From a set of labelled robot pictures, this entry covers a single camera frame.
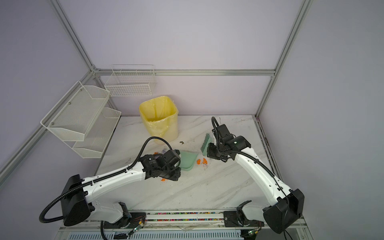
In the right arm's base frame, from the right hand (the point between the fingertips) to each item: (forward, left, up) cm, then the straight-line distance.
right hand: (207, 153), depth 76 cm
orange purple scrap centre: (+6, +1, -20) cm, 21 cm away
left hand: (-9, +16, -8) cm, 20 cm away
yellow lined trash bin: (+35, +32, -7) cm, 48 cm away
